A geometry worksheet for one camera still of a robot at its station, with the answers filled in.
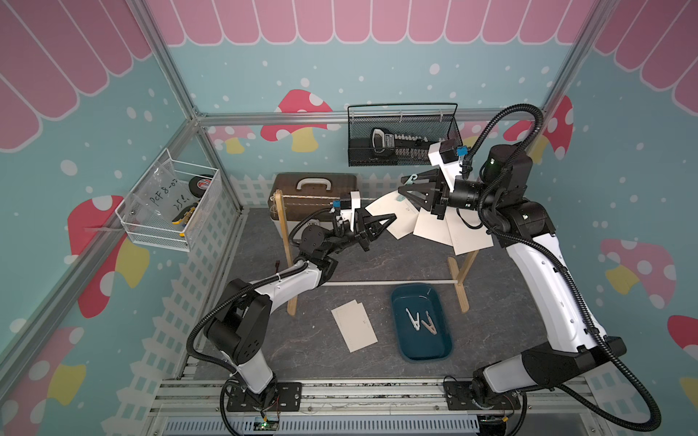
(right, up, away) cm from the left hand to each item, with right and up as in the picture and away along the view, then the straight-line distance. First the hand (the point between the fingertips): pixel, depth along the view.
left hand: (397, 221), depth 65 cm
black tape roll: (-57, +11, +15) cm, 60 cm away
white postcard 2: (-11, -33, +22) cm, 41 cm away
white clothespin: (+9, -32, +21) cm, 40 cm away
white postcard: (-11, -33, +22) cm, 41 cm away
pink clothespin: (+13, -32, +20) cm, 40 cm away
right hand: (0, +7, -8) cm, 11 cm away
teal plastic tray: (+10, -38, +18) cm, 43 cm away
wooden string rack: (+26, -18, +27) cm, 42 cm away
